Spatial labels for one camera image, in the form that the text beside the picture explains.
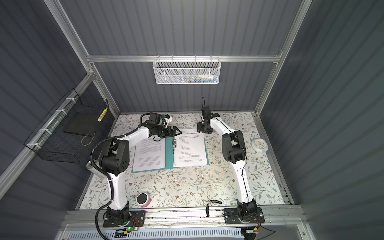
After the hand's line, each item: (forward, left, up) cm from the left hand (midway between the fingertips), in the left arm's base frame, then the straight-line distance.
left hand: (177, 133), depth 98 cm
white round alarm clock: (-9, -55, -5) cm, 56 cm away
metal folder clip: (-3, +2, -7) cm, 8 cm away
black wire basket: (-13, +52, +20) cm, 58 cm away
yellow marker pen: (0, +39, +20) cm, 44 cm away
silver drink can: (-24, +45, +5) cm, 51 cm away
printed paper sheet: (-10, +19, -9) cm, 23 cm away
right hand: (+6, -18, -6) cm, 20 cm away
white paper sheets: (-9, -8, -8) cm, 14 cm away
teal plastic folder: (-12, +5, -9) cm, 16 cm away
